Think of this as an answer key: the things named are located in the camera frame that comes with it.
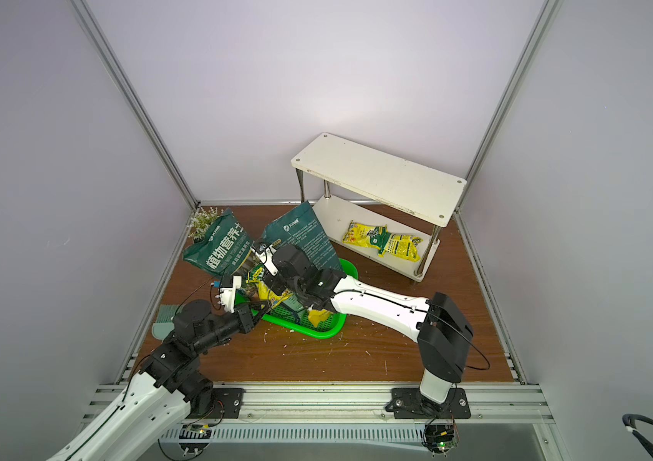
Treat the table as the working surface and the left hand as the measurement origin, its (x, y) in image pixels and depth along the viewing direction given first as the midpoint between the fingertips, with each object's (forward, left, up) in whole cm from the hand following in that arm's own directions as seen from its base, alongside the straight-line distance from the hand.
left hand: (274, 306), depth 72 cm
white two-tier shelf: (+37, -41, -15) cm, 57 cm away
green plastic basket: (+5, 0, -18) cm, 19 cm away
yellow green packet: (+7, +5, +3) cm, 9 cm away
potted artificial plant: (+28, +28, +1) cm, 40 cm away
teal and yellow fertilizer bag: (+23, -6, +5) cm, 24 cm away
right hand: (+12, +2, +6) cm, 13 cm away
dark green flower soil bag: (+16, +17, +4) cm, 23 cm away
